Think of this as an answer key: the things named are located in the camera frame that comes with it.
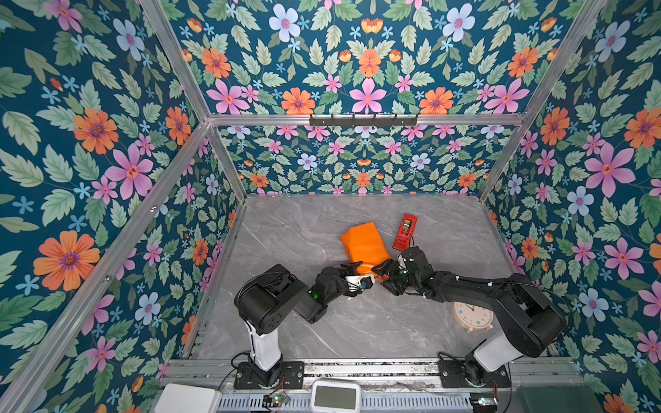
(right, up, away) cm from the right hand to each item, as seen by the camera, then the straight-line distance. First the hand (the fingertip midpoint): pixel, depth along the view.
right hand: (374, 273), depth 88 cm
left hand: (-4, +4, 0) cm, 5 cm away
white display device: (-12, -29, -20) cm, 37 cm away
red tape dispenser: (+13, +14, +13) cm, 23 cm away
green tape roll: (+14, +17, +13) cm, 25 cm away
